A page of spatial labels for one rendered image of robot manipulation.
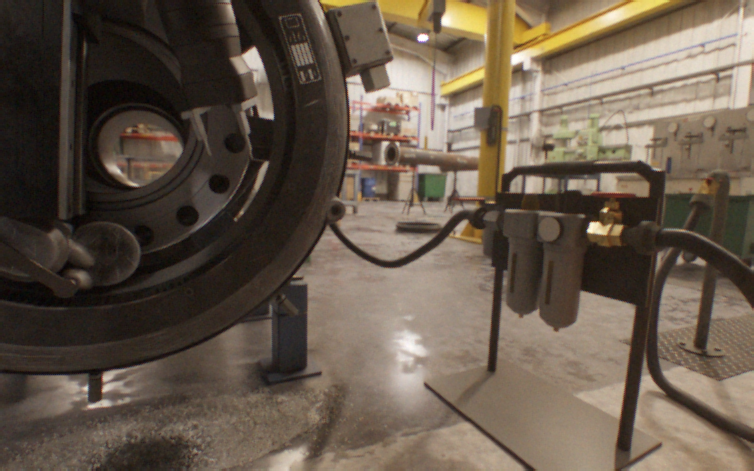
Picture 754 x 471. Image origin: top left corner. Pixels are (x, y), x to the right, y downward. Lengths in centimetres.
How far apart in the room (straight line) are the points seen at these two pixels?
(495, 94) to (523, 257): 334
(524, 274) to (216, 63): 70
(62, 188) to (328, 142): 36
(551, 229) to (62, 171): 78
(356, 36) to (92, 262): 54
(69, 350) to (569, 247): 82
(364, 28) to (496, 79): 347
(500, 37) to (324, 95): 372
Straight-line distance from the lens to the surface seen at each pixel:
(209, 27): 46
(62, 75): 59
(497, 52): 424
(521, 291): 89
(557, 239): 80
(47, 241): 61
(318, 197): 62
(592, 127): 1173
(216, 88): 48
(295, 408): 93
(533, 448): 88
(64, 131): 58
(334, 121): 63
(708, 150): 702
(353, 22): 73
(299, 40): 64
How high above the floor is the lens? 49
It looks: 7 degrees down
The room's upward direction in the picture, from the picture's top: 2 degrees clockwise
